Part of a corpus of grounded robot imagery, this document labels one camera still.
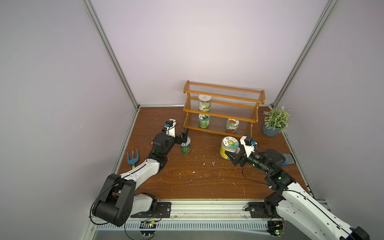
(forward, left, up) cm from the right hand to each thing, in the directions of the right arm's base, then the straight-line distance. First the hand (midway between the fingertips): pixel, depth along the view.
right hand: (232, 144), depth 71 cm
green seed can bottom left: (+27, +14, -15) cm, 34 cm away
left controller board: (-32, +42, -25) cm, 58 cm away
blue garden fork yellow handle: (+1, +58, -23) cm, 63 cm away
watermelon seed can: (+5, +25, -14) cm, 29 cm away
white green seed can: (+30, +14, -1) cm, 33 cm away
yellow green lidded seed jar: (-1, +1, +1) cm, 2 cm away
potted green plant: (+21, -30, -7) cm, 38 cm away
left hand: (+13, +26, -3) cm, 29 cm away
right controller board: (-31, -20, -23) cm, 43 cm away
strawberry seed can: (+23, -5, -15) cm, 27 cm away
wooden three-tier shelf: (+32, +2, -9) cm, 34 cm away
